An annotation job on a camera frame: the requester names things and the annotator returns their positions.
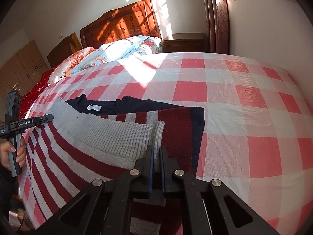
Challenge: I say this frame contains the light wooden wardrobe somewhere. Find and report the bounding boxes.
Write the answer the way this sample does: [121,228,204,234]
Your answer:
[1,40,49,105]

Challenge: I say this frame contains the wooden nightstand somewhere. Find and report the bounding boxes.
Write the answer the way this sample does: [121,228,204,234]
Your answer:
[162,33,205,52]

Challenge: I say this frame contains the pink white checkered bedsheet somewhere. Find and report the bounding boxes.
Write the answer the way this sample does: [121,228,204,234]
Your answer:
[27,52,312,234]

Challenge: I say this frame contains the person left hand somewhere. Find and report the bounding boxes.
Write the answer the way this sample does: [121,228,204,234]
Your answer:
[1,136,26,171]

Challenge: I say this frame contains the orange wooden headboard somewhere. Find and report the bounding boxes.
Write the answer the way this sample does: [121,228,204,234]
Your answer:
[80,0,161,49]

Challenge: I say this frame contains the dark brown wooden headboard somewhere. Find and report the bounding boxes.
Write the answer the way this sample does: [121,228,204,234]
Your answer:
[47,32,82,68]

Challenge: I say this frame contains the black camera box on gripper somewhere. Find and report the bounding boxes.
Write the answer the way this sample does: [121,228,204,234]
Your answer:
[5,91,22,125]

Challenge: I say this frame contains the pink floral folded quilt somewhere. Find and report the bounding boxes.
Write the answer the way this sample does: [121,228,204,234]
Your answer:
[48,47,95,85]

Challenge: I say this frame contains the pink floral curtain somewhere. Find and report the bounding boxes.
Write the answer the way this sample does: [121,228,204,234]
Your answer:
[204,0,230,54]

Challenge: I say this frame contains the red grey striped navy sweater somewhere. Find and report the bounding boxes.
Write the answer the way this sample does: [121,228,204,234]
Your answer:
[20,95,205,228]

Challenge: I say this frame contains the red floral bedspread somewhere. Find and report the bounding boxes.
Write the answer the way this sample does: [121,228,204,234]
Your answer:
[19,67,56,119]

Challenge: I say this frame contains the light blue floral folded quilt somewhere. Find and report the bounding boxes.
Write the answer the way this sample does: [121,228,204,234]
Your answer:
[70,35,164,74]

